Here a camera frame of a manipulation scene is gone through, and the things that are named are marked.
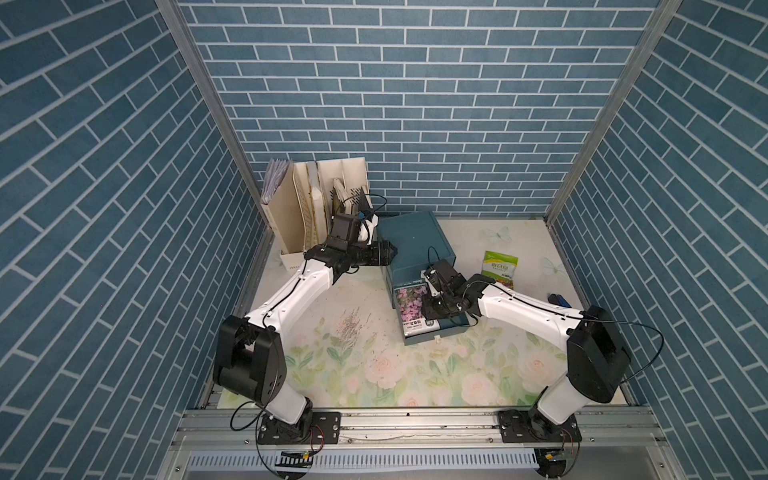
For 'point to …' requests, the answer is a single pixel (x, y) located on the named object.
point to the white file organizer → (300, 207)
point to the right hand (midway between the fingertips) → (425, 311)
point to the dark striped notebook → (358, 197)
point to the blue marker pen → (558, 299)
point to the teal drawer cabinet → (420, 240)
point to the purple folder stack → (276, 171)
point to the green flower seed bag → (501, 267)
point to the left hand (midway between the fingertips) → (394, 252)
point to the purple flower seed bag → (410, 306)
